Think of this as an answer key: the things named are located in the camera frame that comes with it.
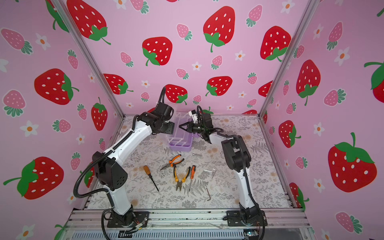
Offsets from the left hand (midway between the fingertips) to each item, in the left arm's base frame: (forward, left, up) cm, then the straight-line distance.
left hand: (169, 127), depth 86 cm
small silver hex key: (-19, -27, -21) cm, 39 cm away
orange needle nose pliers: (-12, 0, -20) cm, 24 cm away
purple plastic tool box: (-3, -7, -9) cm, 12 cm away
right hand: (+4, -5, -4) cm, 8 cm away
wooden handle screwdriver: (-19, +14, -20) cm, 31 cm away
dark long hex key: (-31, -23, -21) cm, 44 cm away
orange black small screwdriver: (-21, -14, -20) cm, 32 cm away
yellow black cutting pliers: (-25, -6, -21) cm, 33 cm away
